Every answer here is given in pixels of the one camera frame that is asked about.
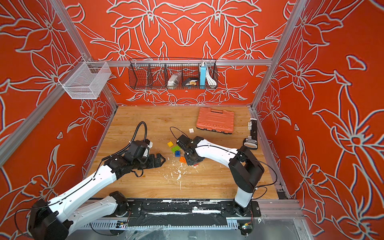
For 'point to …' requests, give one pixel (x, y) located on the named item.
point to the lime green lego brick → (176, 148)
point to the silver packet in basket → (173, 80)
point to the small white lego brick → (191, 130)
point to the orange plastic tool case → (221, 121)
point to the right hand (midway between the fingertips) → (190, 161)
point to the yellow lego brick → (170, 144)
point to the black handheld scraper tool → (251, 143)
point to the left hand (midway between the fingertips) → (160, 160)
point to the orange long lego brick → (182, 160)
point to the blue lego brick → (177, 153)
